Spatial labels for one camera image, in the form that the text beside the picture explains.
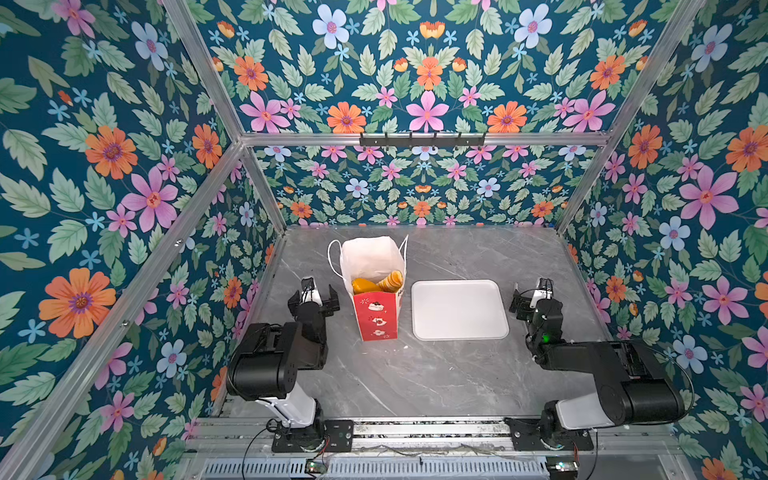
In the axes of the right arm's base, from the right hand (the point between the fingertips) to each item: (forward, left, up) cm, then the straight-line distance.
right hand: (533, 292), depth 92 cm
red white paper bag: (+6, +50, +10) cm, 51 cm away
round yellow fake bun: (-6, +51, +13) cm, 53 cm away
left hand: (+2, +67, +5) cm, 68 cm away
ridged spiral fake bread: (-1, +44, +7) cm, 44 cm away
